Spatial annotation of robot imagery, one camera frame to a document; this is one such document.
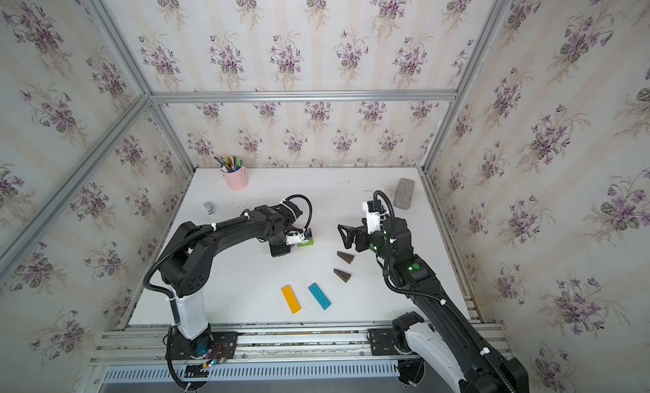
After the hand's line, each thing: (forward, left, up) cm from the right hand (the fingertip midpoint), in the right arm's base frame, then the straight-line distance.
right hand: (356, 223), depth 76 cm
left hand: (+2, +26, -19) cm, 32 cm away
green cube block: (+1, +15, -14) cm, 21 cm away
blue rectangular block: (-16, +11, -20) cm, 28 cm away
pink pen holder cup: (+31, +49, -15) cm, 60 cm away
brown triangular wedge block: (-2, +2, -20) cm, 20 cm away
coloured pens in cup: (+34, +52, -9) cm, 63 cm away
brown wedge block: (-9, +3, -20) cm, 22 cm away
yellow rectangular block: (-17, +21, -21) cm, 34 cm away
